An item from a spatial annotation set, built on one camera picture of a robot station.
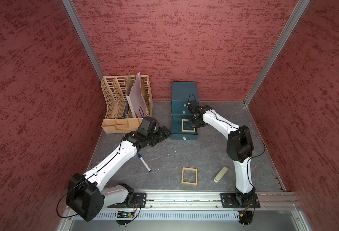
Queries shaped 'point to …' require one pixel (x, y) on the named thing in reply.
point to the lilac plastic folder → (137, 98)
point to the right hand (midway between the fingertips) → (194, 126)
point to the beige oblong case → (221, 174)
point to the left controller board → (122, 214)
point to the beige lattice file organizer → (114, 90)
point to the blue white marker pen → (144, 162)
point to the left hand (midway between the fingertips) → (165, 138)
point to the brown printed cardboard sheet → (129, 84)
